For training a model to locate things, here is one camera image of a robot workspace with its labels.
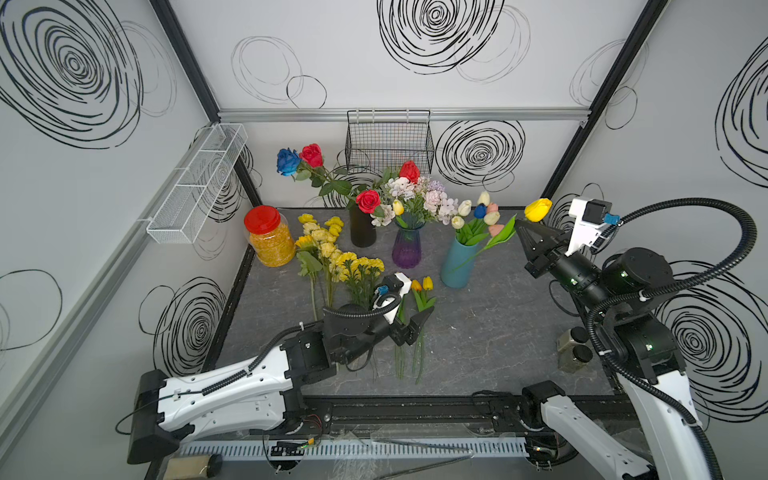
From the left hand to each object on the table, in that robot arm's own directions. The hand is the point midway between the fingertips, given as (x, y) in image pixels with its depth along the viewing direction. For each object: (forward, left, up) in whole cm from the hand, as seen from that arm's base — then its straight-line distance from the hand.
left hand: (421, 298), depth 62 cm
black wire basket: (+56, +10, +2) cm, 57 cm away
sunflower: (+29, +37, -27) cm, 54 cm away
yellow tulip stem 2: (-3, +3, -30) cm, 31 cm away
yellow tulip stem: (+20, -6, -28) cm, 35 cm away
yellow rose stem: (+34, +30, -22) cm, 51 cm away
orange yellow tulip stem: (+19, -2, -28) cm, 34 cm away
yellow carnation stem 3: (+24, +21, -21) cm, 38 cm away
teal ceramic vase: (+21, -13, -13) cm, 28 cm away
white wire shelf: (+24, +59, +3) cm, 63 cm away
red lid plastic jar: (+29, +44, -17) cm, 56 cm away
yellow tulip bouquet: (+25, -18, -1) cm, 31 cm away
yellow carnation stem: (+26, +12, -28) cm, 40 cm away
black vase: (+41, +17, -27) cm, 52 cm away
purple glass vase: (+29, +1, -19) cm, 34 cm away
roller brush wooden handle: (-28, +47, -27) cm, 61 cm away
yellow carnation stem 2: (+24, +16, -25) cm, 38 cm away
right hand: (+6, -16, +17) cm, 24 cm away
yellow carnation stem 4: (+21, +20, -25) cm, 38 cm away
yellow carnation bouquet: (+33, +1, -5) cm, 34 cm away
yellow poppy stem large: (+43, +28, -26) cm, 58 cm away
